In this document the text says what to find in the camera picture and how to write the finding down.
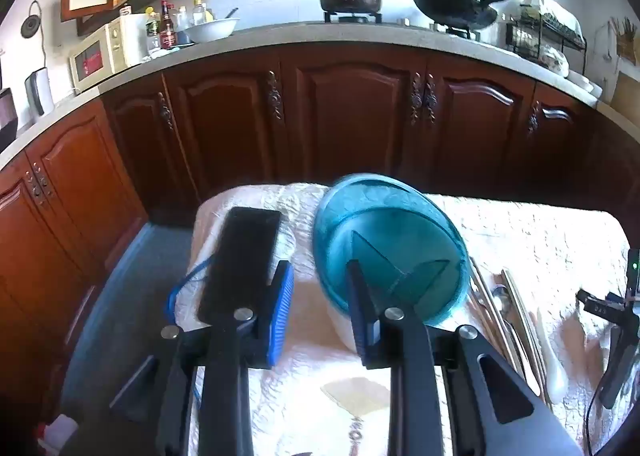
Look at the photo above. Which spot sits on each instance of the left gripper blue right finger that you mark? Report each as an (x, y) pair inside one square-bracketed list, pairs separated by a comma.
[(366, 325)]

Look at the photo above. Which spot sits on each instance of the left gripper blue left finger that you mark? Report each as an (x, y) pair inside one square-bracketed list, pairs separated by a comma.
[(272, 319)]

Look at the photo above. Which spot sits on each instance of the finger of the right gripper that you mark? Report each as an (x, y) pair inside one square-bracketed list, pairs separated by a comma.
[(606, 309)]

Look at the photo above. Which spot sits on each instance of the white ceramic spoon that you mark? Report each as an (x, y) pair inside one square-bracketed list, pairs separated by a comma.
[(556, 380)]

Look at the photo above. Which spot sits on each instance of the white floral cup teal interior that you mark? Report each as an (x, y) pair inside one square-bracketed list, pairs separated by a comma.
[(408, 249)]

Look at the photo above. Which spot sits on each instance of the steel spoon wooden handle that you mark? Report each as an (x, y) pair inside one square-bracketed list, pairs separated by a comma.
[(504, 306)]

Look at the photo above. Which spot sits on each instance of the wooden chopstick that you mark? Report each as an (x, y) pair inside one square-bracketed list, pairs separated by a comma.
[(501, 331)]

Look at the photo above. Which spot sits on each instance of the metal chopstick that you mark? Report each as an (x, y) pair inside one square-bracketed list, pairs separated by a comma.
[(529, 343)]

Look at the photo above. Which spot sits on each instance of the black smartphone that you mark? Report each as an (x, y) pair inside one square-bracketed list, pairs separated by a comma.
[(239, 274)]

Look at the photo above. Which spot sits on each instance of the white quilted table cloth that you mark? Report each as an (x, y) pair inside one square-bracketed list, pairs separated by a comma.
[(442, 387)]

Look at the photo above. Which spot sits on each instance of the black dish rack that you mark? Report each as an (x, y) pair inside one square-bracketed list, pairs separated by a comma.
[(539, 37)]

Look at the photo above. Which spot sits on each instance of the white mixing bowl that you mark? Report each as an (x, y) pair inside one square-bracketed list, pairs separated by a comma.
[(211, 31)]

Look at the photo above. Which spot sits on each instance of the red label sauce bottle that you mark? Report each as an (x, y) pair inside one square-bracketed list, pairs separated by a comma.
[(167, 29)]

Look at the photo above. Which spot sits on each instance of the cream microwave oven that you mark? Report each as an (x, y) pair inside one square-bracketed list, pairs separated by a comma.
[(113, 48)]

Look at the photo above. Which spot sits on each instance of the black wok pan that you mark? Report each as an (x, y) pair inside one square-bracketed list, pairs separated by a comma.
[(472, 15)]

